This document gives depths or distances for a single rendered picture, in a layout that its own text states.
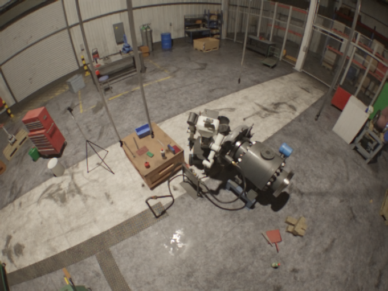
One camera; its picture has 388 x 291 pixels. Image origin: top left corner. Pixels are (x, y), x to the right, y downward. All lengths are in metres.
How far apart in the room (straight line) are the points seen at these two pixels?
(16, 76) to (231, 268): 10.74
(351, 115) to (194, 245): 5.09
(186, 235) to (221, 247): 0.57
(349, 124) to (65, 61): 11.61
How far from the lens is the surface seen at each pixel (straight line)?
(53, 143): 4.38
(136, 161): 2.83
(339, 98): 7.17
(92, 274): 3.11
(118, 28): 9.38
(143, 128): 3.27
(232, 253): 2.71
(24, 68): 9.94
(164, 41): 9.75
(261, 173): 2.38
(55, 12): 9.41
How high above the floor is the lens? 2.64
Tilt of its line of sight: 49 degrees down
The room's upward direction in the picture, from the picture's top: straight up
